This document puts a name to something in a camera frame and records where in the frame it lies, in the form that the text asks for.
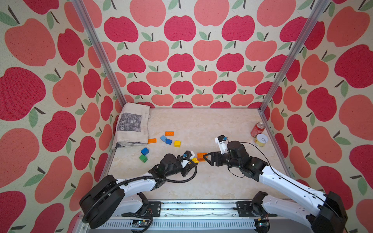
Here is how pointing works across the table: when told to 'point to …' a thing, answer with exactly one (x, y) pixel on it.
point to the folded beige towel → (132, 125)
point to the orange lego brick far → (169, 133)
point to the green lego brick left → (143, 158)
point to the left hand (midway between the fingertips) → (195, 164)
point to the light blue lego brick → (163, 138)
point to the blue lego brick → (168, 141)
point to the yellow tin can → (261, 140)
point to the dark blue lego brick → (144, 151)
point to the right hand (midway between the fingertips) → (208, 158)
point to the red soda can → (258, 129)
